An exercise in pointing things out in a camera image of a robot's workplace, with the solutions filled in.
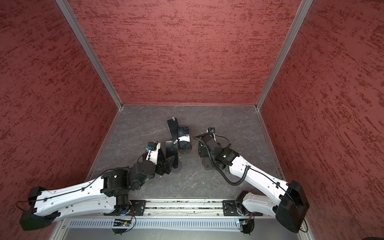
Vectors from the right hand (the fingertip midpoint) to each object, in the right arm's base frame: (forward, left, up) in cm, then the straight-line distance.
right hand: (204, 149), depth 80 cm
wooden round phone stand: (+6, +12, -14) cm, 19 cm away
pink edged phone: (-4, -2, -10) cm, 11 cm away
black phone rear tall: (+19, +19, -4) cm, 27 cm away
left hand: (-7, +19, +6) cm, 21 cm away
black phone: (+2, +18, -3) cm, 19 cm away
